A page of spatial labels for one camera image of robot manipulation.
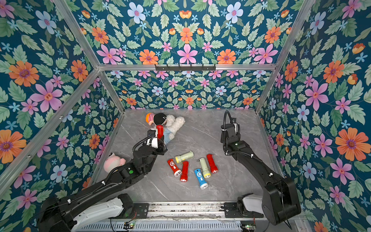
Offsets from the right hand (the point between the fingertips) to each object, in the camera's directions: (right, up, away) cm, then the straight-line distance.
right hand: (233, 131), depth 85 cm
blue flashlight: (-20, -27, -4) cm, 34 cm away
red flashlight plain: (-41, +1, -12) cm, 43 cm away
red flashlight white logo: (-36, -22, +1) cm, 42 cm away
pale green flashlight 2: (-17, -24, -1) cm, 29 cm away
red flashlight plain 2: (-29, -26, -2) cm, 39 cm away
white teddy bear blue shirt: (-39, +3, +13) cm, 41 cm away
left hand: (-41, -2, -11) cm, 42 cm away
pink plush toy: (-71, -18, -2) cm, 73 cm away
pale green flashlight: (-33, -17, +3) cm, 38 cm away
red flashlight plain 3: (-12, -23, +3) cm, 26 cm away
